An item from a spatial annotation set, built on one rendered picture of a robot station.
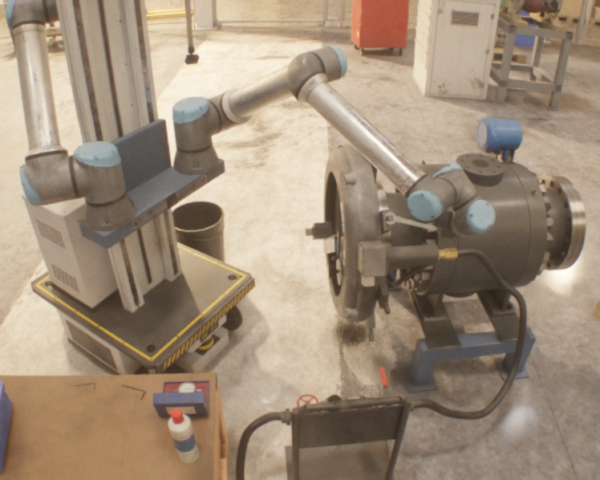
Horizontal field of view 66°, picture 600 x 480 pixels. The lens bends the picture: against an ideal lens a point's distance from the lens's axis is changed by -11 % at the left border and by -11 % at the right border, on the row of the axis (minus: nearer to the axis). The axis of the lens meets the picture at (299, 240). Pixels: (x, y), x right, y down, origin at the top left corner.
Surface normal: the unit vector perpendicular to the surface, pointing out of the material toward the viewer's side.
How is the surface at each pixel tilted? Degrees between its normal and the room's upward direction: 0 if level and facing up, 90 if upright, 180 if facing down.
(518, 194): 29
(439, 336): 0
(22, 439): 0
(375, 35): 90
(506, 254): 80
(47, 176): 60
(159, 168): 90
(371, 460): 0
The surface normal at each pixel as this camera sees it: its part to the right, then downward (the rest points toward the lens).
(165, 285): 0.00, -0.82
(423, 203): -0.62, 0.48
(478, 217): 0.11, -0.02
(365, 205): 0.04, -0.26
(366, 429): 0.09, 0.58
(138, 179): 0.84, 0.31
